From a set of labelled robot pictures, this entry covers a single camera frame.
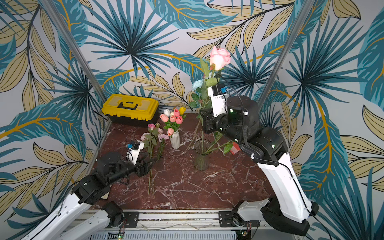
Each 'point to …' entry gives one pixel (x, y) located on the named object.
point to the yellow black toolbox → (134, 110)
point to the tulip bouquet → (172, 119)
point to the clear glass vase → (202, 149)
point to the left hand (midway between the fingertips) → (151, 160)
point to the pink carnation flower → (161, 138)
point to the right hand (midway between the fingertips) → (201, 110)
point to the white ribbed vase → (175, 140)
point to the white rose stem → (228, 145)
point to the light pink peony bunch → (149, 140)
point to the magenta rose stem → (151, 127)
